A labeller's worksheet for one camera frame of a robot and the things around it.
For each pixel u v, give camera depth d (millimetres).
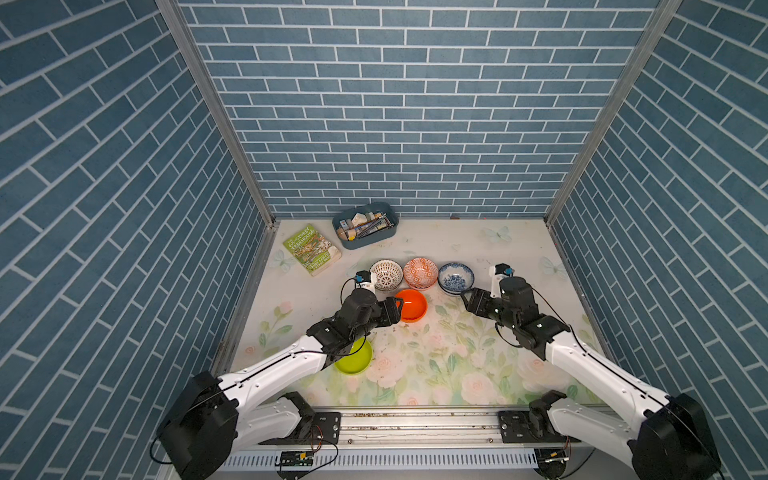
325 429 736
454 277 990
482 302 726
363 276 723
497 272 757
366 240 1123
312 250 1079
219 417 394
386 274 1018
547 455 714
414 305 940
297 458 719
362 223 1165
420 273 1007
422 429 754
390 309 718
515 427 735
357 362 831
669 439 400
